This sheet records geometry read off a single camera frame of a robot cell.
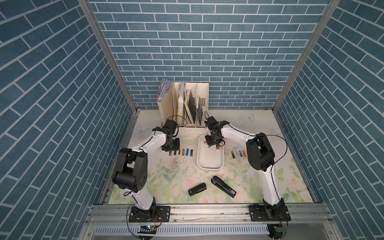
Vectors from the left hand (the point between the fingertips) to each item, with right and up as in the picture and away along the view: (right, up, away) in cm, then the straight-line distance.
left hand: (179, 147), depth 92 cm
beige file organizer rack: (-6, +27, +10) cm, 29 cm away
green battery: (0, -4, +4) cm, 6 cm away
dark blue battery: (+8, -4, +4) cm, 10 cm away
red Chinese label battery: (+2, -3, +4) cm, 6 cm away
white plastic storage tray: (+19, -7, 0) cm, 20 cm away
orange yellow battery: (+26, -1, +7) cm, 27 cm away
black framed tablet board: (+6, +26, +7) cm, 28 cm away
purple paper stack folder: (-9, +39, +1) cm, 40 cm away
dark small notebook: (+13, +26, +19) cm, 35 cm away
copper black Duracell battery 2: (+34, -5, +3) cm, 34 cm away
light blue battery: (+5, -4, +4) cm, 7 cm away
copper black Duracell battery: (-6, -4, +4) cm, 9 cm away
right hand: (+20, +2, +8) cm, 22 cm away
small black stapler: (+12, -20, -13) cm, 27 cm away
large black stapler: (+24, -18, -11) cm, 32 cm away
